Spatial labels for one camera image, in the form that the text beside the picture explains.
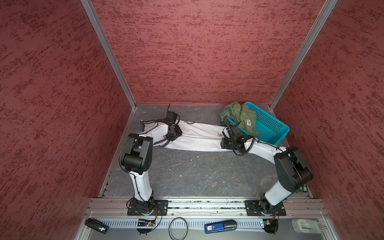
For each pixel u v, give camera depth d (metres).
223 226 0.66
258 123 1.09
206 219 0.72
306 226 0.68
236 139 0.73
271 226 0.71
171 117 0.81
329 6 0.71
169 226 0.68
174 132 0.84
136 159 0.51
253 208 0.74
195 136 1.01
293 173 0.46
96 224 0.67
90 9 0.71
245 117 0.94
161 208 0.74
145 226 0.73
